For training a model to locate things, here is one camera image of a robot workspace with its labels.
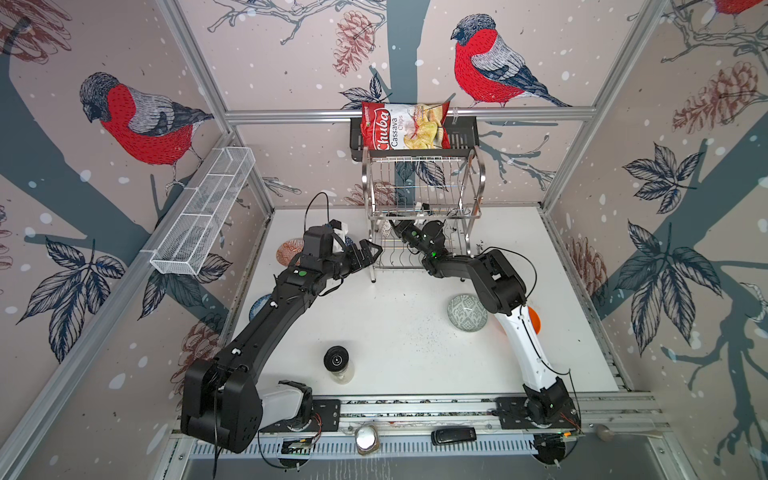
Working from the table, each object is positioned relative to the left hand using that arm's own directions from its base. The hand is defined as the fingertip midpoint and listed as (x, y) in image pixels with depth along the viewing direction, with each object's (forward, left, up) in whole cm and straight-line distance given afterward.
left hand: (372, 253), depth 78 cm
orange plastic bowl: (-11, -47, -18) cm, 52 cm away
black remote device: (-38, -19, -18) cm, 47 cm away
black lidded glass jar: (-23, +9, -12) cm, 28 cm away
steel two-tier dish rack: (+46, -28, -17) cm, 57 cm away
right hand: (+20, -2, -9) cm, 22 cm away
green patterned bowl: (-7, -29, -22) cm, 37 cm away
